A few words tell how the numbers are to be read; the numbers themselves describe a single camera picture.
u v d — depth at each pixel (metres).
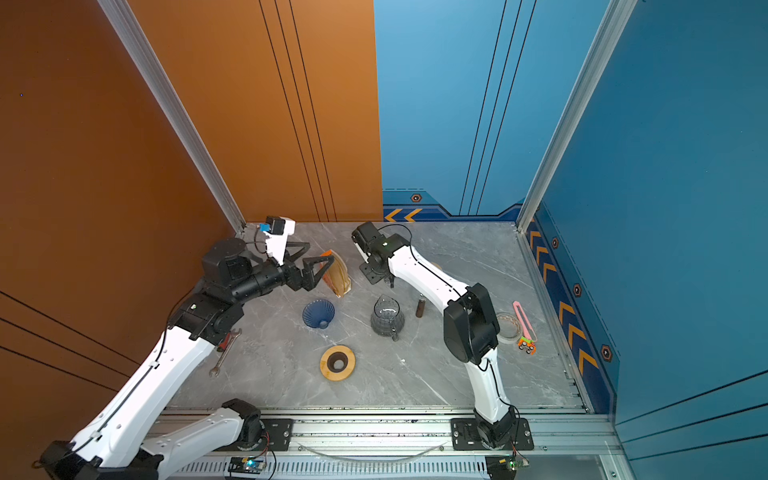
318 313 0.96
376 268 0.64
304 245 0.68
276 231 0.54
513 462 0.69
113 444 0.37
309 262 0.56
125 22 0.70
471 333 0.51
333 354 0.85
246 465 0.71
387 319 0.85
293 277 0.57
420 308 0.91
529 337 0.89
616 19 0.70
